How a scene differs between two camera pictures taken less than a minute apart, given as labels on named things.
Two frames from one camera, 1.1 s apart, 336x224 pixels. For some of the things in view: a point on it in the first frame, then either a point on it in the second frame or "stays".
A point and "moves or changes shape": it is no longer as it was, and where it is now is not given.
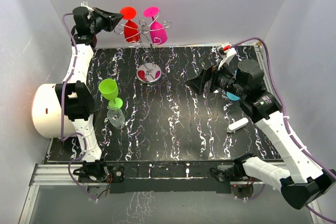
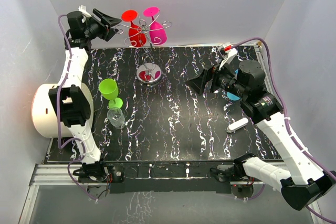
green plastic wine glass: [109, 91] stays
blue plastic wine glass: [232, 96] stays
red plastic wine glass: [131, 29] moves or changes shape
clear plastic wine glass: [116, 117] stays
